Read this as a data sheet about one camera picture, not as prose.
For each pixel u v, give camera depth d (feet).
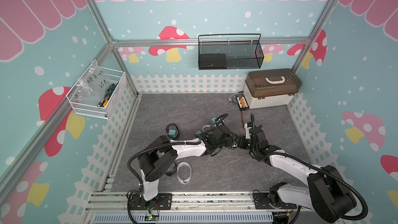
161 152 1.74
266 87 3.13
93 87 2.29
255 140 2.23
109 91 2.42
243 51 3.16
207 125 3.27
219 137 2.23
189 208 2.39
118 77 2.55
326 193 1.36
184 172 2.73
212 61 2.92
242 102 3.70
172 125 3.26
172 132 3.18
